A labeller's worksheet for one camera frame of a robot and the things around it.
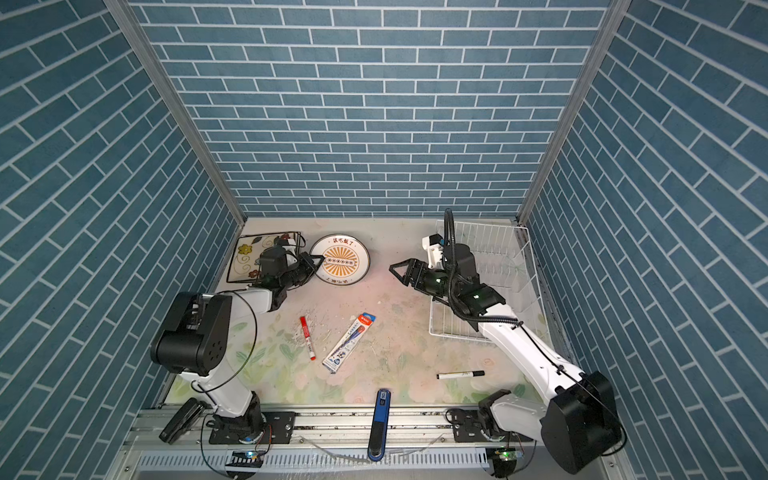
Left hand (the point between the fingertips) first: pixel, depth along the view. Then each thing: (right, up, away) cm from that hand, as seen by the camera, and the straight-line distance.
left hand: (325, 256), depth 94 cm
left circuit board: (-14, -49, -22) cm, 55 cm away
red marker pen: (-5, -24, -5) cm, 25 cm away
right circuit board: (+50, -48, -23) cm, 73 cm away
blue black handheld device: (+19, -42, -21) cm, 51 cm away
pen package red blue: (+9, -25, -8) cm, 28 cm away
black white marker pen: (+39, -33, -11) cm, 52 cm away
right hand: (+22, -2, -19) cm, 30 cm away
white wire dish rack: (+61, -3, +10) cm, 62 cm away
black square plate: (-31, 0, +11) cm, 33 cm away
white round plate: (+6, -1, +3) cm, 7 cm away
